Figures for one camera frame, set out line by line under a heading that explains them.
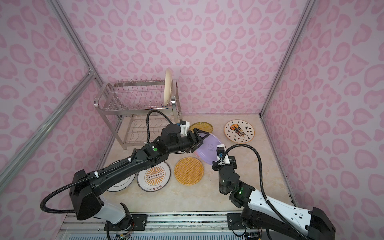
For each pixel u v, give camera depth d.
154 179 0.88
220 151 0.59
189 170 0.90
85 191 0.40
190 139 0.63
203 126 1.12
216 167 0.66
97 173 0.43
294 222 0.43
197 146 0.62
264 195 0.51
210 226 0.72
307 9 0.70
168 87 0.71
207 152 0.79
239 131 1.10
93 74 0.92
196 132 0.63
